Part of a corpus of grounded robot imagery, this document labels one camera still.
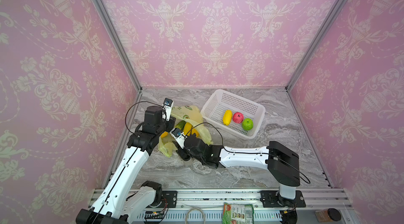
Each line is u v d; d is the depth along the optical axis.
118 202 0.39
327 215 0.63
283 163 0.50
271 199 0.74
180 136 0.65
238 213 0.69
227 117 0.98
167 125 0.67
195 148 0.58
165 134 0.65
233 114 1.00
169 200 0.74
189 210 0.70
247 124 0.94
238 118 0.97
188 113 0.76
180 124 0.95
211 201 0.75
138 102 0.59
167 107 0.65
